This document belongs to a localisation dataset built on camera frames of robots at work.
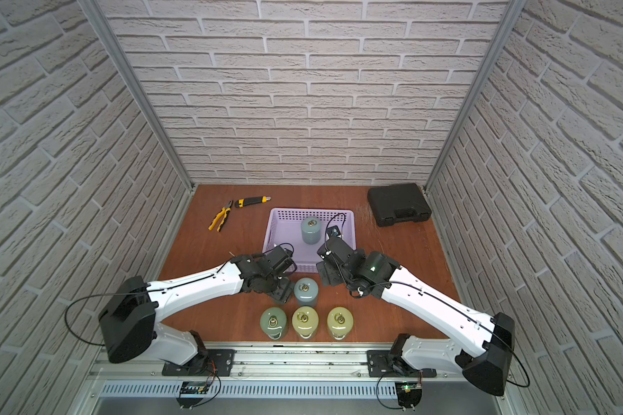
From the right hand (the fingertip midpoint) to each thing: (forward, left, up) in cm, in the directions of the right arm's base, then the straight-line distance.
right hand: (340, 262), depth 74 cm
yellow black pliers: (+37, +46, -17) cm, 61 cm away
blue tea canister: (+20, +9, -11) cm, 24 cm away
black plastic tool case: (+34, -29, -14) cm, 47 cm away
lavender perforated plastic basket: (+26, +19, -17) cm, 37 cm away
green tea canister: (-13, +21, -9) cm, 26 cm away
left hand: (-1, +18, -12) cm, 22 cm away
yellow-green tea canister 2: (-14, +1, -10) cm, 17 cm away
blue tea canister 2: (-4, +11, -10) cm, 15 cm away
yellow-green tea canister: (-13, +11, -10) cm, 20 cm away
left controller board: (-26, +45, -21) cm, 56 cm away
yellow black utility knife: (+40, +38, -16) cm, 57 cm away
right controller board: (-31, -17, -20) cm, 41 cm away
